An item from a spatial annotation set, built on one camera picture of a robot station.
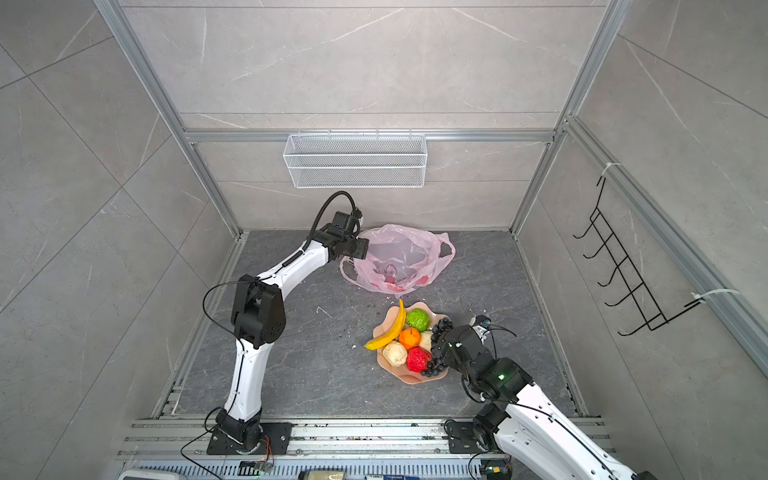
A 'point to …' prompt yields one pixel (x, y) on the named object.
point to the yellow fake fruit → (383, 342)
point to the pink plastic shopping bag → (398, 259)
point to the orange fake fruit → (410, 338)
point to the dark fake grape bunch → (437, 365)
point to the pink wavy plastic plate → (387, 318)
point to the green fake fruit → (418, 319)
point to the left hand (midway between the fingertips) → (360, 239)
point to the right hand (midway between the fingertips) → (449, 345)
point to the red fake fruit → (417, 359)
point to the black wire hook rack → (638, 290)
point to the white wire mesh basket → (355, 161)
